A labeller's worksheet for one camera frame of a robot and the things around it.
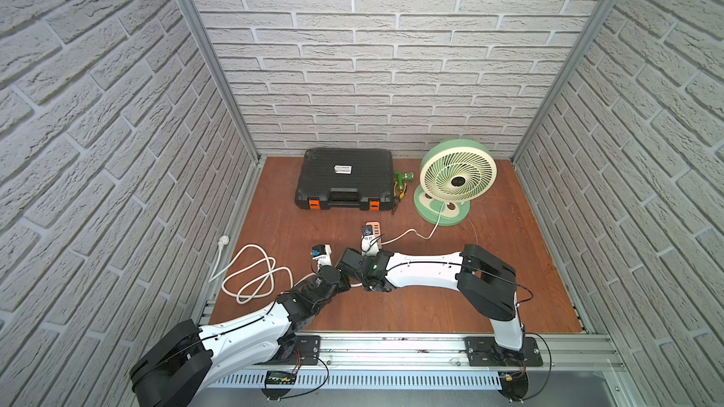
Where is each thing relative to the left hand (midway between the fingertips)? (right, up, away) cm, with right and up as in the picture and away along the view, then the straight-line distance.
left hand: (346, 260), depth 86 cm
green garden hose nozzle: (+20, +27, +24) cm, 41 cm away
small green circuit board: (-16, -27, -14) cm, 34 cm away
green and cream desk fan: (+32, +27, -3) cm, 42 cm away
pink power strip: (+10, +8, +8) cm, 15 cm away
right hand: (+8, +1, +3) cm, 9 cm away
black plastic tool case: (-2, +26, +21) cm, 33 cm away
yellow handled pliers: (+18, +19, +20) cm, 33 cm away
